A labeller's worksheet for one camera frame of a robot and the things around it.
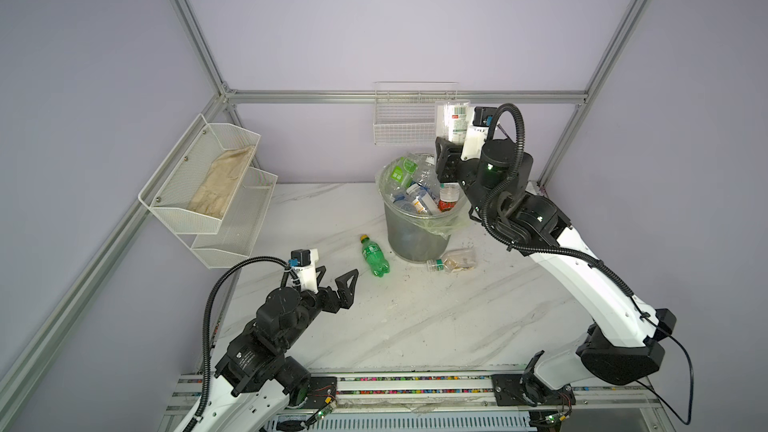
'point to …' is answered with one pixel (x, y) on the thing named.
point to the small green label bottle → (404, 171)
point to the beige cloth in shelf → (221, 181)
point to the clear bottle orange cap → (424, 201)
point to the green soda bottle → (374, 256)
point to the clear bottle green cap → (465, 259)
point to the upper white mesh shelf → (192, 188)
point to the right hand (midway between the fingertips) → (443, 137)
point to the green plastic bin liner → (392, 191)
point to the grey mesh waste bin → (414, 237)
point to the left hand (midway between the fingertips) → (341, 273)
